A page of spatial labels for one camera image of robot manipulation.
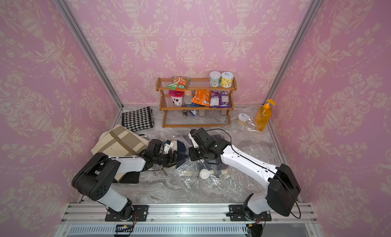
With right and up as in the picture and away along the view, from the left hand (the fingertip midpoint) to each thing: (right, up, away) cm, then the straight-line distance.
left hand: (182, 161), depth 87 cm
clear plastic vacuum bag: (+21, -10, -4) cm, 24 cm away
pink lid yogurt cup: (-5, +38, +8) cm, 39 cm away
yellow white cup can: (+25, +47, +1) cm, 53 cm away
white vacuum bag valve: (+12, -6, -4) cm, 14 cm away
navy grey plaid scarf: (0, +6, +5) cm, 7 cm away
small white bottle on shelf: (+2, +39, +11) cm, 40 cm away
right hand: (+5, +6, -9) cm, 12 cm away
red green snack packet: (-2, +44, +1) cm, 45 cm away
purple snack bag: (+23, +37, +13) cm, 46 cm away
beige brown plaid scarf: (-38, +10, +5) cm, 40 cm away
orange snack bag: (+11, +39, +13) cm, 42 cm away
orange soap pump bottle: (+52, +26, +13) cm, 60 cm away
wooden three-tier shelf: (+5, +35, +15) cm, 38 cm away
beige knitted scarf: (-51, +15, +10) cm, 54 cm away
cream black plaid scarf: (+18, -4, -4) cm, 19 cm away
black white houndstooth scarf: (-33, +23, +20) cm, 45 cm away
